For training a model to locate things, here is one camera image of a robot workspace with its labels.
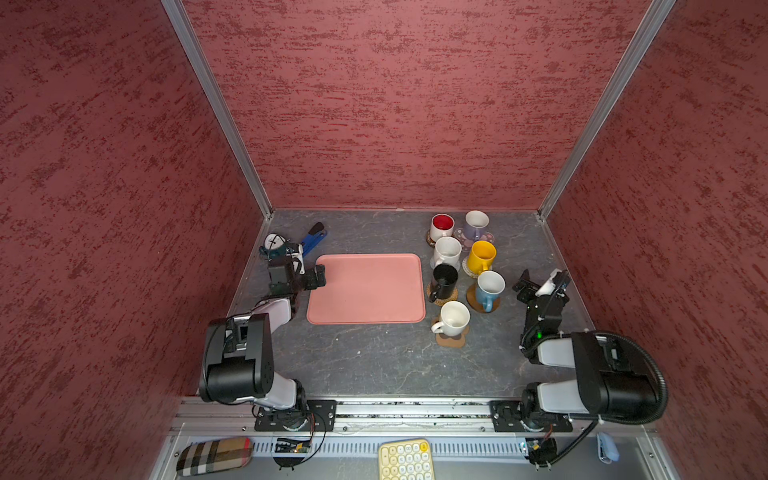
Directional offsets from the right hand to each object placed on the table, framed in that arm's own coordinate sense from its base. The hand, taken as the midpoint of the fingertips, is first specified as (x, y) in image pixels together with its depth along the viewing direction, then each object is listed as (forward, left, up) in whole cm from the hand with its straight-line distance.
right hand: (535, 279), depth 88 cm
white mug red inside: (+27, +24, -4) cm, 37 cm away
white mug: (-8, +25, -7) cm, 27 cm away
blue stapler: (+27, +73, -8) cm, 78 cm away
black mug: (+5, +26, -7) cm, 28 cm away
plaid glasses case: (-40, +86, -7) cm, 95 cm away
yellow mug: (+13, +13, -5) cm, 19 cm away
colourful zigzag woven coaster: (+11, +17, -10) cm, 23 cm away
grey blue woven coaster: (+13, +29, -8) cm, 33 cm away
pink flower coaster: (+22, +15, -9) cm, 28 cm away
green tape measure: (+19, +84, -4) cm, 87 cm away
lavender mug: (+28, +11, -5) cm, 30 cm away
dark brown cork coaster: (+24, +29, -9) cm, 39 cm away
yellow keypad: (-42, +41, -8) cm, 60 cm away
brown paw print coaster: (-14, +26, -11) cm, 32 cm away
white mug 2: (+16, +24, -6) cm, 29 cm away
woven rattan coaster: (-2, +28, -9) cm, 29 cm away
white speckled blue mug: (+1, +13, -4) cm, 13 cm away
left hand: (+7, +70, -3) cm, 71 cm away
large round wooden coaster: (-1, +18, -8) cm, 20 cm away
